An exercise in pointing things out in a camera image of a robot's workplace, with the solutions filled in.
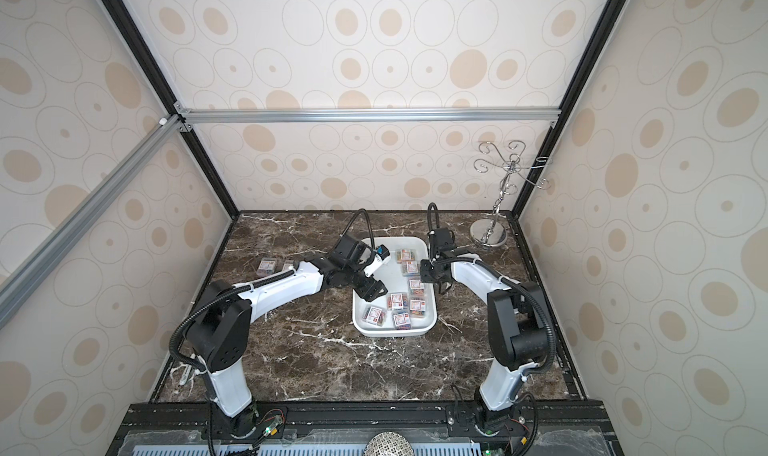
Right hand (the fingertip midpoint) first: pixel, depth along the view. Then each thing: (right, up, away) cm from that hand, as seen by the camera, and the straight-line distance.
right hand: (440, 273), depth 96 cm
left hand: (-17, -2, -8) cm, 19 cm away
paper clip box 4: (-21, -12, -6) cm, 25 cm away
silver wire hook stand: (+22, +14, +14) cm, 29 cm away
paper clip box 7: (-13, -13, -8) cm, 20 cm away
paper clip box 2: (-9, +1, +4) cm, 10 cm away
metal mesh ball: (-17, -36, -27) cm, 48 cm away
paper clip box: (-11, +5, +8) cm, 14 cm away
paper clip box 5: (-14, -8, -3) cm, 17 cm away
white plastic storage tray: (-16, 0, +6) cm, 18 cm away
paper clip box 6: (-8, -10, -5) cm, 13 cm away
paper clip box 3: (-8, -4, +1) cm, 9 cm away
